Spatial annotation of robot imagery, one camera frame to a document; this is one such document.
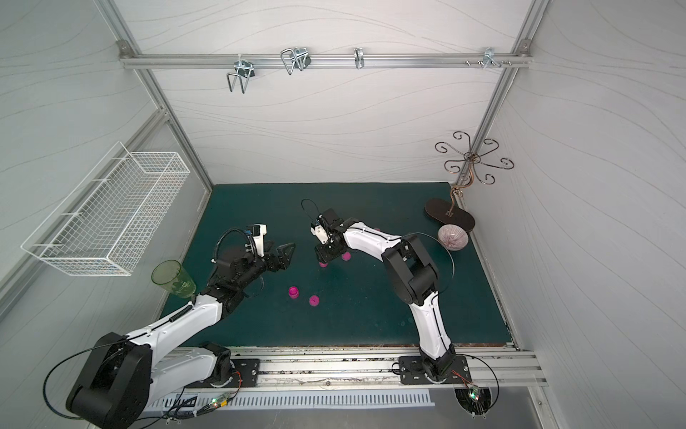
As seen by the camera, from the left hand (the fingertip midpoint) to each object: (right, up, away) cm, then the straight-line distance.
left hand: (285, 244), depth 83 cm
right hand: (+11, -5, +13) cm, 18 cm away
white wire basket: (-44, +7, -14) cm, 46 cm away
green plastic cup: (-37, -10, +2) cm, 39 cm away
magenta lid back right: (+19, -6, +14) cm, 24 cm away
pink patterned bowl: (+60, 0, +19) cm, 63 cm away
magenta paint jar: (+10, -9, +12) cm, 19 cm away
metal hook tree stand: (+59, +10, +26) cm, 65 cm away
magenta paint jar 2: (+1, -17, +5) cm, 18 cm away
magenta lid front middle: (+8, -19, +4) cm, 21 cm away
